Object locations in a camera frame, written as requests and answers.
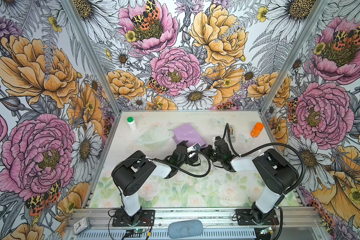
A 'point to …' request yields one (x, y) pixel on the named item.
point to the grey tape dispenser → (232, 133)
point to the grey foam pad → (185, 229)
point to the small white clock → (81, 225)
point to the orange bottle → (257, 129)
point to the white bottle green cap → (131, 123)
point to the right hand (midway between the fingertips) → (200, 153)
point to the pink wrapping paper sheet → (186, 132)
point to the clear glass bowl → (156, 138)
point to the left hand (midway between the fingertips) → (189, 149)
